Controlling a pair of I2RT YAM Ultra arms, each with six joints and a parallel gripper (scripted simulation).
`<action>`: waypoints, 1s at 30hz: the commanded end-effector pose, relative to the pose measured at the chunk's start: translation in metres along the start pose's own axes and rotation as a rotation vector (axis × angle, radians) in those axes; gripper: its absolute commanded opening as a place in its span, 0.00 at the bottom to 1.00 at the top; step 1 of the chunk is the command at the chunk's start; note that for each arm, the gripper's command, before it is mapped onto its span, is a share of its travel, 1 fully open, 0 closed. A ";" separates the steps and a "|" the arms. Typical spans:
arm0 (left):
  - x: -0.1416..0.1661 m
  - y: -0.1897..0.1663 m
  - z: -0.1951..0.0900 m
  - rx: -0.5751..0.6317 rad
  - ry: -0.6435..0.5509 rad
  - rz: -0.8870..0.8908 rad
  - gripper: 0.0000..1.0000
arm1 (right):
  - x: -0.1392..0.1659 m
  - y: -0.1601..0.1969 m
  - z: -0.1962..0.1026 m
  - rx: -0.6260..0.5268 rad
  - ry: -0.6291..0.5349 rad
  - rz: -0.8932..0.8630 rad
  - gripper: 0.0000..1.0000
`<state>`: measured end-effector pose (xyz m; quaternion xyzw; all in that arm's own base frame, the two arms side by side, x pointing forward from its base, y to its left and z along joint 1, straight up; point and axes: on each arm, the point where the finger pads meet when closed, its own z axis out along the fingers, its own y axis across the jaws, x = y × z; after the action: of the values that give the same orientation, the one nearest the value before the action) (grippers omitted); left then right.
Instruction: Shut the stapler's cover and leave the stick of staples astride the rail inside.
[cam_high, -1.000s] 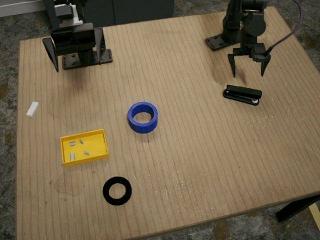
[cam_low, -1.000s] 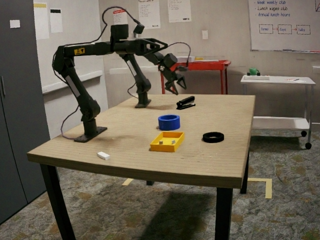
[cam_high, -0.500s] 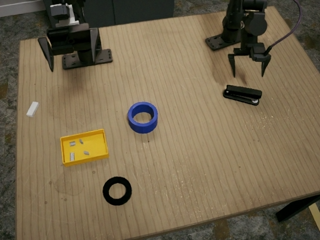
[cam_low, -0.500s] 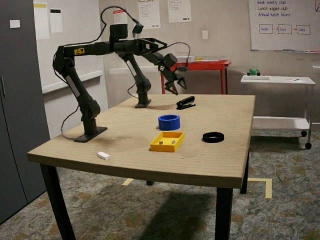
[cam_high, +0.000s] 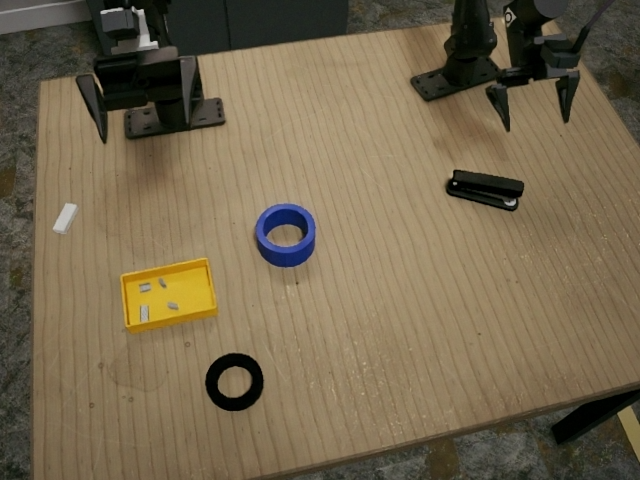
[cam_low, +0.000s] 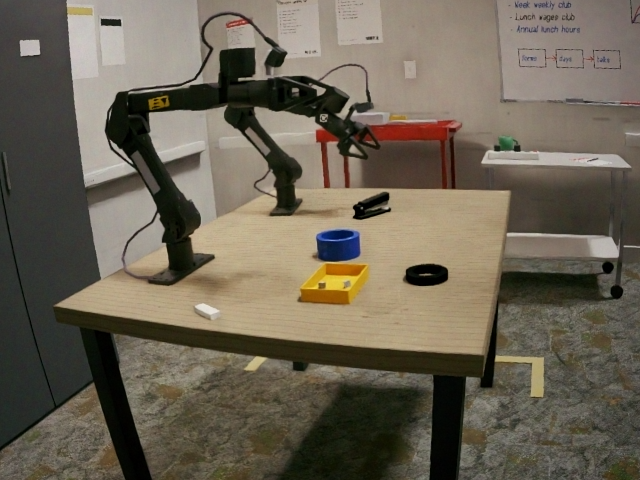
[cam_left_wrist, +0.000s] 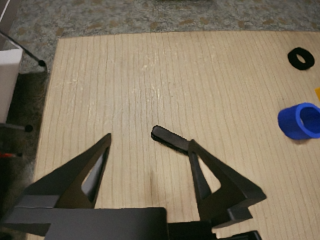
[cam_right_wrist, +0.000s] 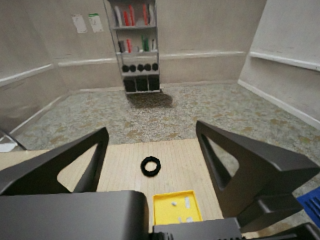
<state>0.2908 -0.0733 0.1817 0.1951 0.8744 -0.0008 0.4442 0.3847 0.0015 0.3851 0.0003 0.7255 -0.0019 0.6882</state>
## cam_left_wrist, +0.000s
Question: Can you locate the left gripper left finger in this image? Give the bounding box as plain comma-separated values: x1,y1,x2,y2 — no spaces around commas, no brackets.
10,133,112,209

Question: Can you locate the yellow rectangular tray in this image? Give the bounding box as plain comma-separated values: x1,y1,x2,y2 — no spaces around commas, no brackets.
315,87,320,101

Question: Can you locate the black stapler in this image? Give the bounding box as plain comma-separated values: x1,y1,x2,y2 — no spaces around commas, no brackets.
151,125,190,157

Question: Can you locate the blue plastic ring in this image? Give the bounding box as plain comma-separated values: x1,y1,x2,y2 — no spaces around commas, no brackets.
278,103,320,140

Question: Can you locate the black rubber ring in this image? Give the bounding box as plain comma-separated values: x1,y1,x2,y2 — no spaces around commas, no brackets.
287,47,315,70

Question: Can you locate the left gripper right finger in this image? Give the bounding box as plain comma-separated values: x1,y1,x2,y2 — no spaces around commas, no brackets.
188,139,267,220

